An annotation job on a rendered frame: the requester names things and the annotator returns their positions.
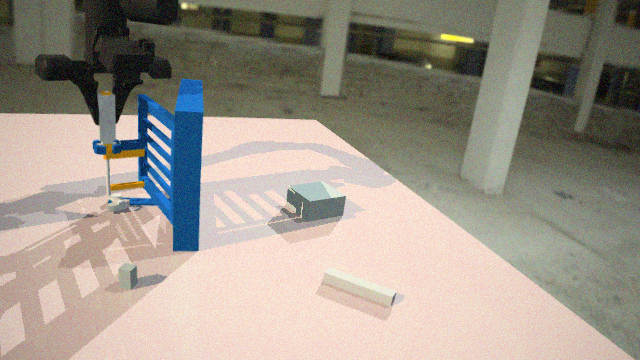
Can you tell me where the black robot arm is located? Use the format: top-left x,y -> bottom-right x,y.
85,0 -> 178,75

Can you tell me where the cream rectangular bar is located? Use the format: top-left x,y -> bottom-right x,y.
323,267 -> 396,306

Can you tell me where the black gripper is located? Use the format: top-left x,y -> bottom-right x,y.
35,17 -> 172,125

